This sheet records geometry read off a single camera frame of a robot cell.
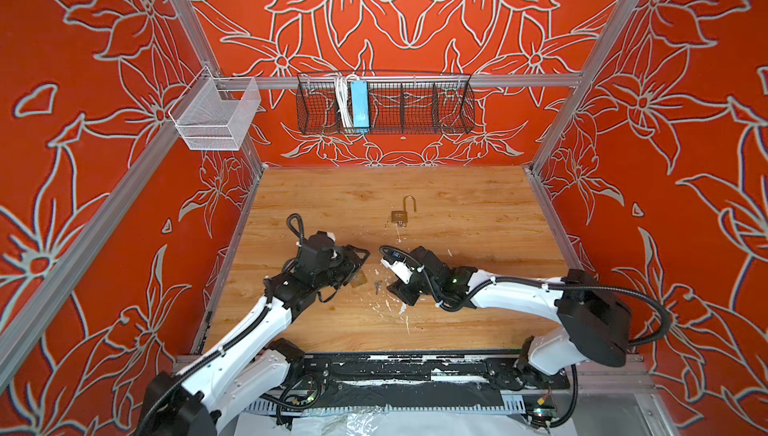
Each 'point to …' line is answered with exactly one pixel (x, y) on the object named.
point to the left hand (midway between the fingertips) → (368, 256)
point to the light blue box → (360, 106)
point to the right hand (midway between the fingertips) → (387, 282)
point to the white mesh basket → (214, 113)
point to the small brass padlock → (360, 279)
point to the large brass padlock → (402, 216)
